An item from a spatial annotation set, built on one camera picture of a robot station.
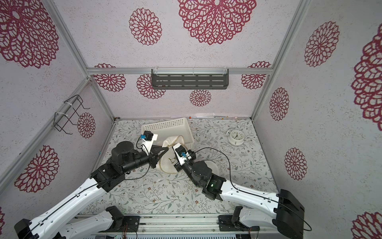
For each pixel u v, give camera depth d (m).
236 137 1.03
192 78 0.94
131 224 0.73
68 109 0.77
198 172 0.50
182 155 0.54
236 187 0.50
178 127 1.13
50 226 0.39
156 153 0.59
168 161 0.68
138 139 0.55
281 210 0.40
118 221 0.65
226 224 0.73
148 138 0.56
